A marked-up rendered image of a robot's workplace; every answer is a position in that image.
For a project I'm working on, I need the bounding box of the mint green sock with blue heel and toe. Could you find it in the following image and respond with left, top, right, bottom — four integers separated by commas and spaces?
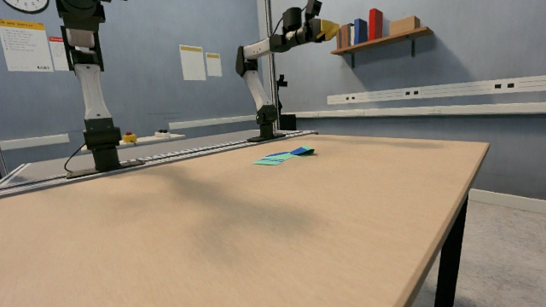
253, 145, 315, 165

